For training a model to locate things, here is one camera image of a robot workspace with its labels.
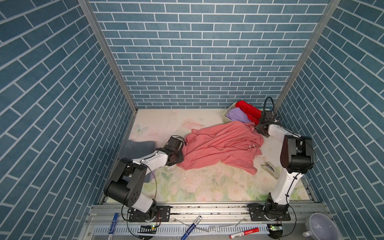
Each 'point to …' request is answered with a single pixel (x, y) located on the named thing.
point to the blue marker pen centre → (191, 227)
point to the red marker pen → (244, 233)
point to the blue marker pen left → (110, 237)
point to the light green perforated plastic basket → (225, 119)
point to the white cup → (321, 227)
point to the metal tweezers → (210, 226)
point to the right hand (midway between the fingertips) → (262, 126)
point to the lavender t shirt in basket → (235, 114)
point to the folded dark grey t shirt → (135, 149)
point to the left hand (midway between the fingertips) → (181, 158)
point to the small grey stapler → (269, 168)
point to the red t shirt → (254, 114)
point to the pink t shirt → (233, 143)
